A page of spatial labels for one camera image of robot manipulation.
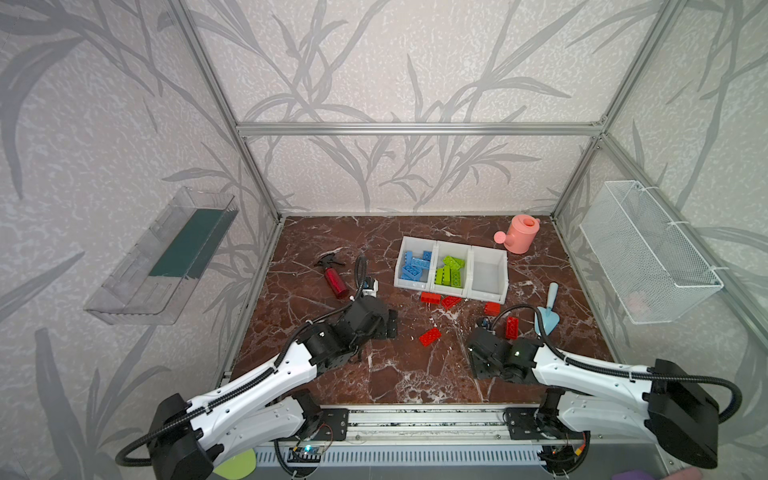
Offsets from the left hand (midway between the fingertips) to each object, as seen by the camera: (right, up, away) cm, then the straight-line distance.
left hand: (389, 306), depth 78 cm
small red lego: (+32, -4, +15) cm, 35 cm away
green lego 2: (+16, +5, +20) cm, 26 cm away
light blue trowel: (+49, -6, +13) cm, 51 cm away
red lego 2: (+19, -3, +18) cm, 26 cm away
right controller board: (+42, -36, -5) cm, 56 cm away
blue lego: (+7, +7, +21) cm, 23 cm away
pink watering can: (+44, +20, +24) cm, 54 cm away
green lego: (+21, +9, +25) cm, 34 cm away
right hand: (+25, -15, +7) cm, 30 cm away
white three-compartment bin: (+32, +6, +24) cm, 41 cm away
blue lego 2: (+6, +11, +24) cm, 27 cm away
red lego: (+12, -1, +17) cm, 21 cm away
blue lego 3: (+12, +12, +26) cm, 32 cm away
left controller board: (-20, -35, -6) cm, 41 cm away
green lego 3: (+18, +6, +21) cm, 29 cm away
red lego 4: (+12, -11, +10) cm, 19 cm away
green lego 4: (+21, +5, +21) cm, 30 cm away
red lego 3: (+37, -9, +11) cm, 39 cm away
